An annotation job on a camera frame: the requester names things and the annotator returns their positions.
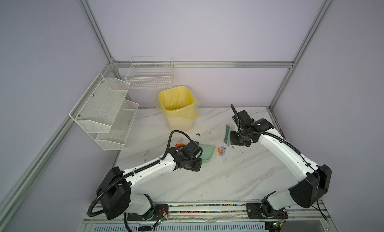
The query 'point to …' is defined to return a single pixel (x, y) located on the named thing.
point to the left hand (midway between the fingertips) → (197, 167)
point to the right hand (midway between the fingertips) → (231, 140)
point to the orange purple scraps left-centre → (180, 148)
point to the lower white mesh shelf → (115, 139)
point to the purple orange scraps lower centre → (222, 150)
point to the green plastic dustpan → (207, 151)
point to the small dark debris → (198, 134)
